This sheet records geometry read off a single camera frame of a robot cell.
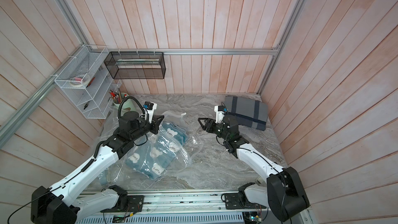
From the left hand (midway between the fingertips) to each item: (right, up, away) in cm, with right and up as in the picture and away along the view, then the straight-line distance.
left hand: (163, 118), depth 77 cm
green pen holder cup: (-34, +7, +20) cm, 40 cm away
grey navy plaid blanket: (+50, +3, +19) cm, 53 cm away
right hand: (+19, -1, +4) cm, 19 cm away
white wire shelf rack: (-36, +9, +2) cm, 37 cm away
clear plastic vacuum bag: (-24, -30, +5) cm, 39 cm away
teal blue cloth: (-7, -22, +10) cm, 25 cm away
